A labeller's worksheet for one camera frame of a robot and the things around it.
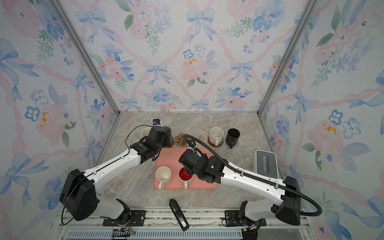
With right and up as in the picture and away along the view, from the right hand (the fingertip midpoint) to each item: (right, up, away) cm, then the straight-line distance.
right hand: (191, 159), depth 74 cm
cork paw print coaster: (-8, +7, +29) cm, 31 cm away
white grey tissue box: (+44, -5, +15) cm, 47 cm away
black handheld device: (-6, -26, -3) cm, 27 cm away
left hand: (-14, +12, +10) cm, 21 cm away
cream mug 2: (-16, -12, +11) cm, 23 cm away
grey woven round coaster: (+22, +7, +29) cm, 37 cm away
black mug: (+26, +10, +23) cm, 36 cm away
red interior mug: (-4, -13, +11) cm, 18 cm away
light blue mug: (-30, +13, +21) cm, 39 cm away
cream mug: (+16, +11, +27) cm, 33 cm away
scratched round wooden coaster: (+14, +4, +23) cm, 28 cm away
